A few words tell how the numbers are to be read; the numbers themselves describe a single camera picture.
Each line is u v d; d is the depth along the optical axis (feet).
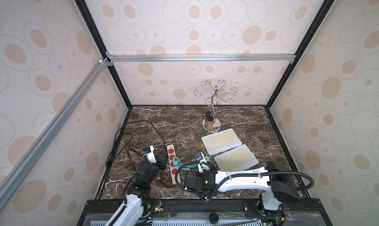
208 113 3.27
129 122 3.59
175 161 2.69
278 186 1.36
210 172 1.78
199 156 2.17
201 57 2.93
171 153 3.01
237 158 3.00
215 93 2.73
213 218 2.09
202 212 2.40
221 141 3.26
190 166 2.86
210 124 3.22
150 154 2.39
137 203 1.88
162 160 2.38
